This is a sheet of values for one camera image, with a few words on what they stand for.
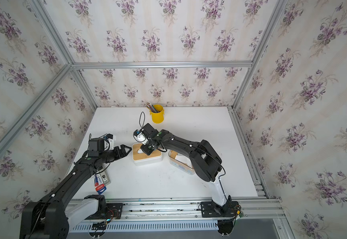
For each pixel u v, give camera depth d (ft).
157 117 3.53
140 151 2.85
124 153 2.45
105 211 2.28
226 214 2.29
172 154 2.86
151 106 3.26
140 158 2.76
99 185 2.62
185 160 2.64
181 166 2.76
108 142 2.30
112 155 2.41
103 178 2.63
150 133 2.26
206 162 1.64
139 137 2.60
